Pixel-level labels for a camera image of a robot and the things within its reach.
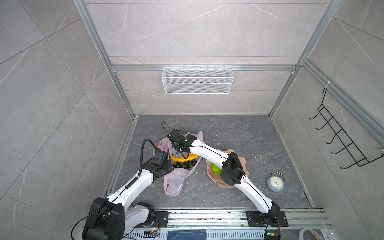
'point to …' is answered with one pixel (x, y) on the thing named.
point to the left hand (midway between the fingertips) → (170, 163)
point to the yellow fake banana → (181, 159)
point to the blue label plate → (187, 234)
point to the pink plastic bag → (173, 180)
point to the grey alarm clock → (275, 183)
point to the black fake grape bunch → (185, 164)
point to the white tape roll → (302, 231)
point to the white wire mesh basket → (198, 80)
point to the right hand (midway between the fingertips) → (174, 147)
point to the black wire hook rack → (360, 158)
